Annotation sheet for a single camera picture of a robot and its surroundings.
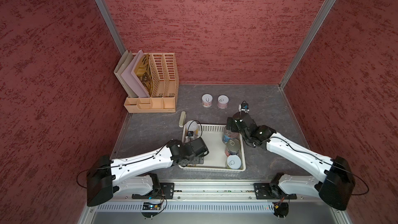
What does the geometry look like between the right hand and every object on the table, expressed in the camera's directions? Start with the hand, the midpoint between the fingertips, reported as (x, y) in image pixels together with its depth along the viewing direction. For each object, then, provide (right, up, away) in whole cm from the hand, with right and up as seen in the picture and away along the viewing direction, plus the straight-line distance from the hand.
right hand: (234, 123), depth 82 cm
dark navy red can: (-1, -13, -3) cm, 13 cm away
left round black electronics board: (-42, -40, -10) cm, 59 cm away
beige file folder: (-66, +28, +3) cm, 72 cm away
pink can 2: (-4, +11, +22) cm, 25 cm away
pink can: (-15, +12, +21) cm, 29 cm away
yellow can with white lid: (-23, -2, -1) cm, 23 cm away
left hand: (-23, -18, -5) cm, 30 cm away
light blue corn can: (-3, -7, +1) cm, 7 cm away
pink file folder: (-60, +27, +5) cm, 66 cm away
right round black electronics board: (+19, -38, -13) cm, 44 cm away
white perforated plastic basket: (-10, -22, +3) cm, 25 cm away
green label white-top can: (-1, -20, -5) cm, 20 cm away
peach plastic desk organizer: (-47, +22, +36) cm, 63 cm away
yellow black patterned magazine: (-57, +32, +18) cm, 67 cm away
